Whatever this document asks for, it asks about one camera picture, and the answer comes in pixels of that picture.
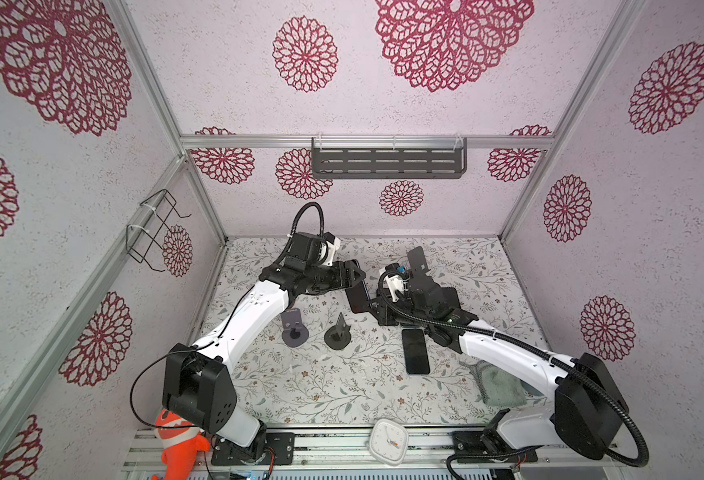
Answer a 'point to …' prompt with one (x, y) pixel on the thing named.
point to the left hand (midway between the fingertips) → (354, 281)
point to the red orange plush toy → (180, 439)
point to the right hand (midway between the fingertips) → (365, 300)
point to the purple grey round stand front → (294, 333)
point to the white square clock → (388, 442)
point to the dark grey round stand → (338, 336)
